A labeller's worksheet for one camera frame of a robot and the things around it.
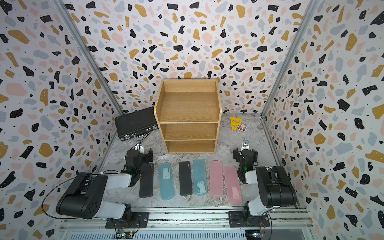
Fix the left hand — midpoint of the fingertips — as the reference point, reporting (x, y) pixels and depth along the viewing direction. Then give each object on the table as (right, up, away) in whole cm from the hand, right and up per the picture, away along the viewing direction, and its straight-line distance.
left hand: (143, 148), depth 92 cm
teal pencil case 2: (+35, -17, -3) cm, 39 cm away
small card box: (+67, +13, +21) cm, 71 cm away
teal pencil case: (+15, -18, -5) cm, 24 cm away
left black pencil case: (+5, -20, -9) cm, 22 cm away
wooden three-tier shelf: (+29, +21, -12) cm, 38 cm away
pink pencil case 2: (+54, -22, -10) cm, 59 cm away
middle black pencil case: (+26, -17, -4) cm, 32 cm away
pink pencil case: (+45, -18, -3) cm, 48 cm away
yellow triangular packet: (+62, +17, +25) cm, 68 cm away
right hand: (+64, 0, +2) cm, 64 cm away
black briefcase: (-12, +16, +18) cm, 27 cm away
